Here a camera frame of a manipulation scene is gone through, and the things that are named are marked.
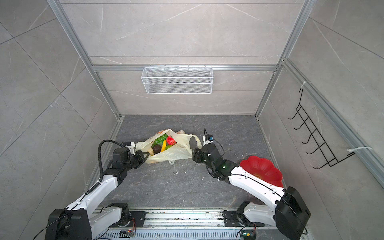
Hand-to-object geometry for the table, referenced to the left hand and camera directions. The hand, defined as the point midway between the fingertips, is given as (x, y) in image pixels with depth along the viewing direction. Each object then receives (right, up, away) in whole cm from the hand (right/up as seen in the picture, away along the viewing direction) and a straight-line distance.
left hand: (149, 150), depth 85 cm
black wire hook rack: (+82, +8, -18) cm, 85 cm away
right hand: (+27, +1, -4) cm, 28 cm away
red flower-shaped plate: (+69, -13, +5) cm, 70 cm away
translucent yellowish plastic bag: (+18, -1, +3) cm, 18 cm away
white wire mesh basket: (+15, +45, +15) cm, 50 cm away
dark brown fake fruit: (+2, -1, +10) cm, 10 cm away
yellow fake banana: (+6, +1, +13) cm, 14 cm away
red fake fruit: (+10, +4, +13) cm, 17 cm away
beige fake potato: (-1, -2, +7) cm, 8 cm away
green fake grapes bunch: (+3, +4, +15) cm, 16 cm away
